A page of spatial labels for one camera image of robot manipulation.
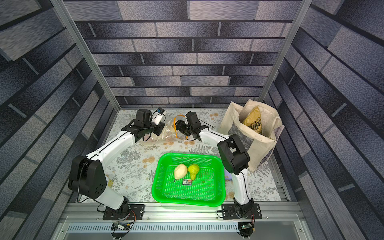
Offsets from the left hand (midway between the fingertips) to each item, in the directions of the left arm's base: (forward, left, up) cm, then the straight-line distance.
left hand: (163, 121), depth 88 cm
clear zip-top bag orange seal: (-5, -5, -5) cm, 8 cm away
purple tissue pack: (-27, -38, -14) cm, 48 cm away
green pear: (-24, -18, -12) cm, 33 cm away
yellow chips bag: (-2, -52, +5) cm, 52 cm away
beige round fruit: (-25, -11, -14) cm, 31 cm away
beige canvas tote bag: (-17, -51, +2) cm, 54 cm away
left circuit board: (-50, +18, -20) cm, 57 cm away
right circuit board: (-49, -46, -22) cm, 71 cm away
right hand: (+3, -6, -8) cm, 10 cm away
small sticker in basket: (-29, -15, -19) cm, 38 cm away
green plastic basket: (-32, -27, -19) cm, 46 cm away
